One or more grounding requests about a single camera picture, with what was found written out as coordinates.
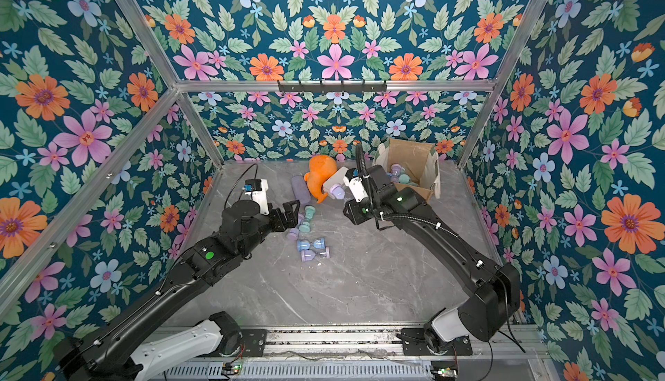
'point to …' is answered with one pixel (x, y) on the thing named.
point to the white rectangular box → (336, 178)
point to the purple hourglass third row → (337, 190)
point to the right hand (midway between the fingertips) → (354, 204)
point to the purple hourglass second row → (307, 255)
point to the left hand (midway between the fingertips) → (290, 203)
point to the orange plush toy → (320, 167)
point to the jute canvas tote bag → (410, 164)
